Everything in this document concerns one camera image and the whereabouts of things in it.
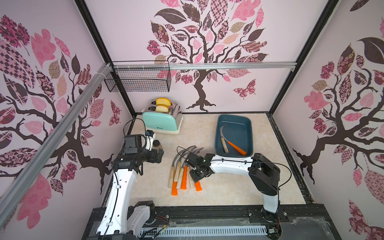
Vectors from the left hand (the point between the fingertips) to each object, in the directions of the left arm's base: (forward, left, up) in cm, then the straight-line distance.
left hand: (153, 154), depth 76 cm
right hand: (-5, -21, -17) cm, 27 cm away
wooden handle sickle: (-2, -8, -17) cm, 19 cm away
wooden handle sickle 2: (-4, -11, -16) cm, 20 cm away
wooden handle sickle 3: (+20, -42, -17) cm, 49 cm away
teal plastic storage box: (+23, -50, -17) cm, 58 cm away
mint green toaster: (+28, -5, -7) cm, 29 cm away
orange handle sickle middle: (-10, -15, -17) cm, 25 cm away
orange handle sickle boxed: (+10, -54, -17) cm, 57 cm away
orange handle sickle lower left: (-12, -10, -17) cm, 23 cm away
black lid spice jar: (+13, +3, -11) cm, 17 cm away
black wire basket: (+48, +14, +16) cm, 53 cm away
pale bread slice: (+34, 0, +1) cm, 34 cm away
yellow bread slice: (+40, 0, +2) cm, 40 cm away
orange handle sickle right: (-10, -23, -17) cm, 31 cm away
